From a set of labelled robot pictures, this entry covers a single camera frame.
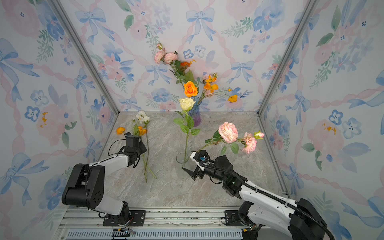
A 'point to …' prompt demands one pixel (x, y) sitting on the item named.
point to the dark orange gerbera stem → (188, 76)
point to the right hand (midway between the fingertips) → (188, 158)
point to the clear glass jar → (181, 159)
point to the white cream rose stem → (142, 116)
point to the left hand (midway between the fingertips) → (141, 144)
